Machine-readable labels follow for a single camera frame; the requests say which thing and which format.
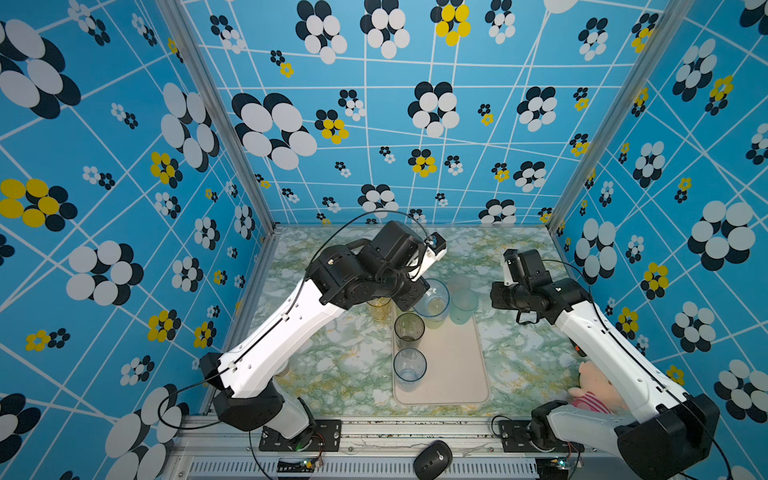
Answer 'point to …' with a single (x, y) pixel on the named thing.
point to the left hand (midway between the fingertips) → (422, 281)
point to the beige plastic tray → (455, 363)
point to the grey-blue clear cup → (409, 367)
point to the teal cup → (464, 304)
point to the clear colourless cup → (460, 282)
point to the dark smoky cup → (409, 330)
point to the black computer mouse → (433, 461)
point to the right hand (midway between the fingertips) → (497, 293)
